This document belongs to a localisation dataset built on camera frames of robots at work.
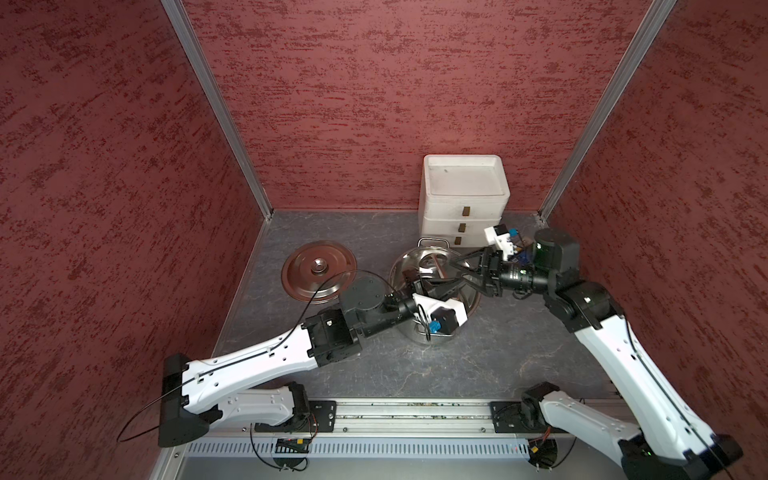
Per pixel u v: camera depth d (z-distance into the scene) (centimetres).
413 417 76
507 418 74
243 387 42
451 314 42
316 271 100
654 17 71
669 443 37
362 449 77
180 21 72
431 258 68
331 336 46
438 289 49
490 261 55
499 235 61
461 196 92
